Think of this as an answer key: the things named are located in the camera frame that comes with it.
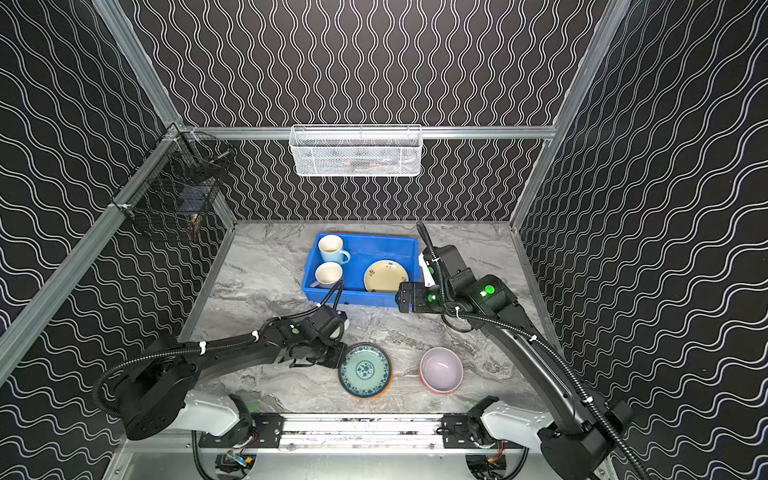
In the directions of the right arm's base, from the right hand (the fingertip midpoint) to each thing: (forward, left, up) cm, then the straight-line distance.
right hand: (413, 298), depth 72 cm
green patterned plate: (-10, +13, -22) cm, 28 cm away
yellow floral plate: (+21, +8, -20) cm, 30 cm away
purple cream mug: (+20, +27, -17) cm, 38 cm away
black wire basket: (+39, +75, +5) cm, 84 cm away
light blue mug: (+28, +27, -13) cm, 41 cm away
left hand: (-8, +17, -19) cm, 27 cm away
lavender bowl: (-10, -8, -21) cm, 24 cm away
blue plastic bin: (+33, +16, -21) cm, 42 cm away
